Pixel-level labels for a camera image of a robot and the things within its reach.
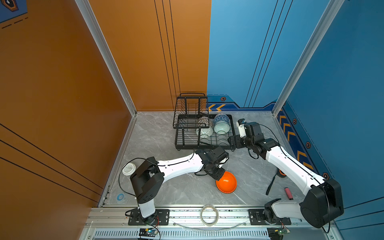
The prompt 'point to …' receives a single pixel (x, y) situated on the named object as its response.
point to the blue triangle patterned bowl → (221, 117)
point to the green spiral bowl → (222, 126)
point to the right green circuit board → (279, 231)
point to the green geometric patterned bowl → (205, 132)
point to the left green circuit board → (148, 232)
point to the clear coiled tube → (212, 224)
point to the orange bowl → (227, 183)
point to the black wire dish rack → (190, 107)
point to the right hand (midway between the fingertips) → (235, 137)
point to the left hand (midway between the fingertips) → (221, 175)
